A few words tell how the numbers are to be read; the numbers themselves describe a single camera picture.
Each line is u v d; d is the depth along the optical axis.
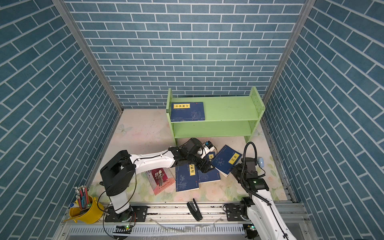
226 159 0.92
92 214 0.67
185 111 0.81
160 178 0.85
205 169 0.74
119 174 0.46
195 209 0.74
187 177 0.85
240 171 0.64
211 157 0.93
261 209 0.52
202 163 0.73
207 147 0.74
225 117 1.21
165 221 0.74
